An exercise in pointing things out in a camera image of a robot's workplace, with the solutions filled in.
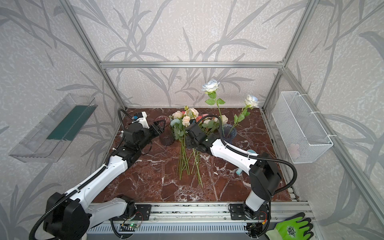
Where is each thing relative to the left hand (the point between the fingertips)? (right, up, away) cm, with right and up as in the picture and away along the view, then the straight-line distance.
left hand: (164, 117), depth 78 cm
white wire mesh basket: (+61, -8, -16) cm, 64 cm away
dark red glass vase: (-3, -12, +15) cm, 20 cm away
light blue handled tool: (+41, -31, +8) cm, 52 cm away
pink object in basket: (+65, -17, -5) cm, 68 cm away
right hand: (+12, -10, +7) cm, 17 cm away
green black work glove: (+61, -52, -10) cm, 80 cm away
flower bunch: (+26, -5, +25) cm, 36 cm away
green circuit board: (-14, -52, -7) cm, 54 cm away
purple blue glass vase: (+35, -8, +6) cm, 36 cm away
